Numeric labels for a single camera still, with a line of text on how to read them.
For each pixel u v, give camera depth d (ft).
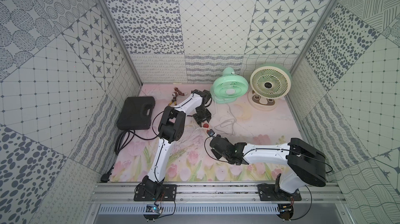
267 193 2.42
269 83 2.94
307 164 1.42
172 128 2.01
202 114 2.87
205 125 3.12
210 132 2.45
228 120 3.32
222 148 2.10
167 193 2.40
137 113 3.23
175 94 3.63
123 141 2.98
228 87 2.99
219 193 2.47
